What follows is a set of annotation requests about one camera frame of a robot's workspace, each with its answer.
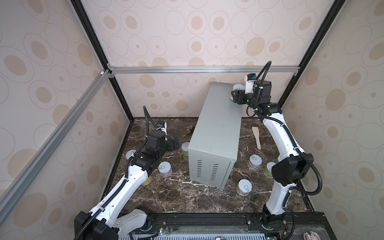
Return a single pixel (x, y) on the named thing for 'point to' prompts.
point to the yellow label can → (147, 181)
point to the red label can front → (244, 187)
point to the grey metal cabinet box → (213, 150)
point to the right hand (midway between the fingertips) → (238, 90)
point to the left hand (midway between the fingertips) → (174, 134)
